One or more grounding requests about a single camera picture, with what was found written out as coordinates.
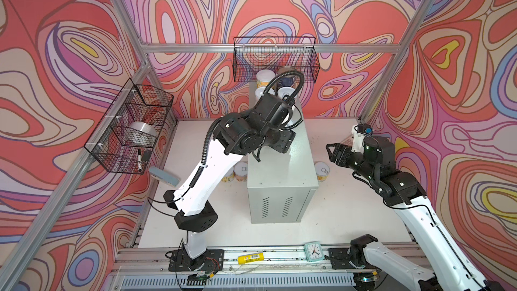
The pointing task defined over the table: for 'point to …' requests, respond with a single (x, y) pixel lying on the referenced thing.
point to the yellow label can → (322, 170)
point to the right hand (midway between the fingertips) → (335, 152)
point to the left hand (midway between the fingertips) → (286, 132)
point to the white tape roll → (145, 128)
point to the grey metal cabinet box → (281, 186)
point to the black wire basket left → (129, 132)
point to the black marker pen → (139, 160)
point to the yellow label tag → (252, 257)
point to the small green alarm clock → (314, 251)
